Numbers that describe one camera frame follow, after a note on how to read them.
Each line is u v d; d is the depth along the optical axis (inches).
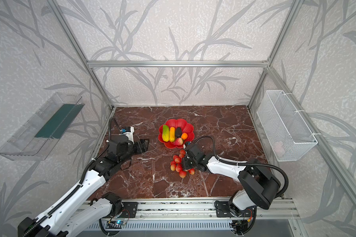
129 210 28.9
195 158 26.2
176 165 33.4
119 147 22.4
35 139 25.0
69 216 17.1
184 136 38.8
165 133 38.8
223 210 28.8
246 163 19.0
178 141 37.6
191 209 29.7
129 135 27.2
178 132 40.0
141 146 27.1
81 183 18.6
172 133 39.7
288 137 24.1
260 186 16.9
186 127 41.3
